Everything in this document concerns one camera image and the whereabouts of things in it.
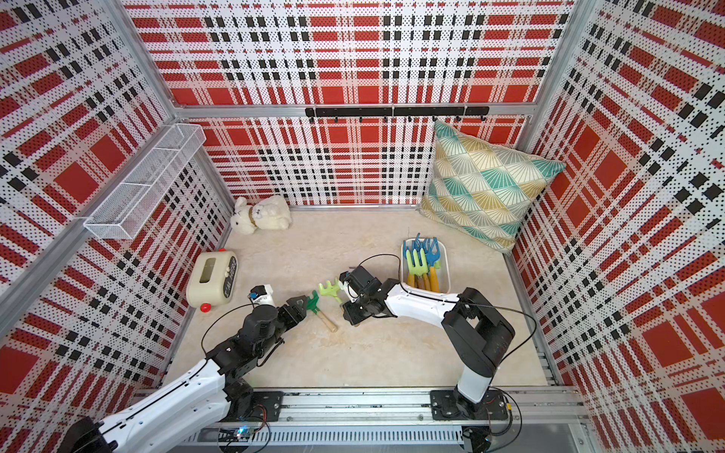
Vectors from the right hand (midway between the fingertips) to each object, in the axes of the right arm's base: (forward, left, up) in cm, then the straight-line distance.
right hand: (354, 312), depth 86 cm
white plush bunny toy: (+37, +34, +6) cm, 51 cm away
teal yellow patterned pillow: (+33, -42, +19) cm, 57 cm away
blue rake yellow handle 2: (+21, -27, 0) cm, 35 cm away
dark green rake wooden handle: (+5, +15, -4) cm, 16 cm away
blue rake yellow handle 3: (+26, -22, +1) cm, 34 cm away
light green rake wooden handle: (+11, -24, -1) cm, 27 cm away
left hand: (+2, +15, +4) cm, 15 cm away
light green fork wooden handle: (+8, +8, 0) cm, 11 cm away
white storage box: (+17, -30, -2) cm, 35 cm away
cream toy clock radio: (+10, +46, +5) cm, 47 cm away
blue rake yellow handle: (+13, -18, 0) cm, 22 cm away
